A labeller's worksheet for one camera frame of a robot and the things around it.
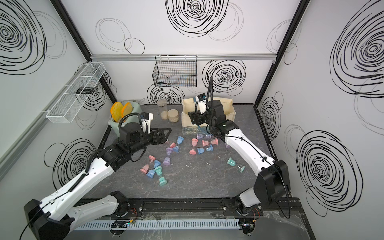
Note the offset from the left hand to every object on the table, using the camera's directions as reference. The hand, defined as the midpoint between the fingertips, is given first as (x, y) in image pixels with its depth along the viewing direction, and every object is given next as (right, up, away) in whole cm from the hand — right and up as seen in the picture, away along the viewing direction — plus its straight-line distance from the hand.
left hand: (165, 129), depth 71 cm
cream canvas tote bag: (+11, -1, +26) cm, 28 cm away
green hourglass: (+36, -20, +16) cm, 44 cm away
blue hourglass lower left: (-10, -26, +11) cm, 30 cm away
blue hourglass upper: (+5, -9, +25) cm, 27 cm away
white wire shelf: (-49, +11, +3) cm, 50 cm away
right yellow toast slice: (-27, +11, +17) cm, 34 cm away
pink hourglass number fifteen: (+14, -11, +25) cm, 30 cm away
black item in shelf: (-43, +20, +7) cm, 48 cm away
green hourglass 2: (-3, -29, +8) cm, 30 cm away
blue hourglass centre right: (+18, -14, +21) cm, 31 cm away
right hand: (+15, +10, +7) cm, 19 cm away
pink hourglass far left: (0, -12, +22) cm, 25 cm away
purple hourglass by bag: (+18, -7, +27) cm, 34 cm away
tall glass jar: (-8, +15, +31) cm, 35 cm away
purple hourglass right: (+35, -12, +23) cm, 43 cm away
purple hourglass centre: (-2, -19, +16) cm, 25 cm away
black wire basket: (-2, +45, +53) cm, 69 cm away
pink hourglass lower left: (-14, -23, +15) cm, 31 cm away
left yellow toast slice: (-33, +10, +18) cm, 39 cm away
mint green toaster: (-25, +6, +21) cm, 33 cm away
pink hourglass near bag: (+27, -10, +24) cm, 37 cm away
